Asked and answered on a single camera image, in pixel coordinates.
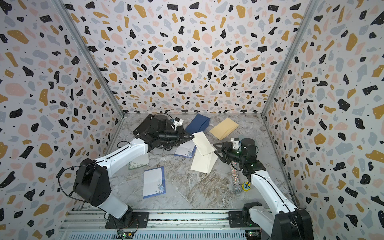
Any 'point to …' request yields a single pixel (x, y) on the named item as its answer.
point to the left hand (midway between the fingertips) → (195, 137)
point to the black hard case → (143, 127)
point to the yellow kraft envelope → (224, 129)
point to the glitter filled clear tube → (237, 186)
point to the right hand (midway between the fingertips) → (214, 148)
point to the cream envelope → (204, 163)
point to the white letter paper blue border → (154, 182)
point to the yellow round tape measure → (246, 186)
